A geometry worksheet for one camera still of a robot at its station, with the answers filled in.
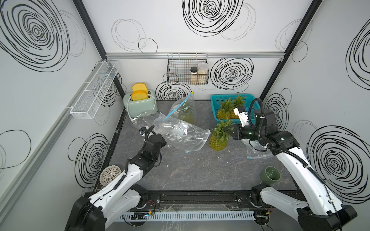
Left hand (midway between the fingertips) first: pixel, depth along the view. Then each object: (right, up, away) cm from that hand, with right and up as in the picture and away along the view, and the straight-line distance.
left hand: (160, 134), depth 82 cm
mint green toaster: (-17, +16, +17) cm, 29 cm away
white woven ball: (-29, -22, -1) cm, 37 cm away
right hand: (+34, +4, -15) cm, 37 cm away
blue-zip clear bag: (+7, +16, +11) cm, 21 cm away
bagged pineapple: (+31, 0, -13) cm, 33 cm away
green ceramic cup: (+63, -23, -1) cm, 67 cm away
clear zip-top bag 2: (-12, +7, +16) cm, 21 cm away
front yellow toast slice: (-18, +24, +14) cm, 34 cm away
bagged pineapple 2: (+15, +12, +6) cm, 20 cm away
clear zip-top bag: (+12, +1, -8) cm, 14 cm away
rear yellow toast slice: (-18, +31, +18) cm, 40 cm away
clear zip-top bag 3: (+43, -3, -25) cm, 50 cm away
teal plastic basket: (+39, +22, +30) cm, 54 cm away
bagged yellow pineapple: (+50, +20, +12) cm, 55 cm away
